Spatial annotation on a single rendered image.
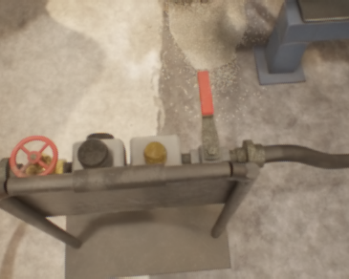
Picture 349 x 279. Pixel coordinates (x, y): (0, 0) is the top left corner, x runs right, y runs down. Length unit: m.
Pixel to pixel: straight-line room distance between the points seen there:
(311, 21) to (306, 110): 0.29
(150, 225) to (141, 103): 0.37
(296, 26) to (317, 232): 0.54
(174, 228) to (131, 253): 0.13
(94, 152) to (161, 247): 0.51
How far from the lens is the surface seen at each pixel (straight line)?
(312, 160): 0.74
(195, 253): 1.08
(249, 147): 0.68
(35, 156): 0.64
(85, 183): 0.54
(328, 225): 1.17
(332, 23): 1.13
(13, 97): 1.31
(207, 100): 0.67
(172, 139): 0.67
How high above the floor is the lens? 1.08
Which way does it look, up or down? 68 degrees down
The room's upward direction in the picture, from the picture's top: straight up
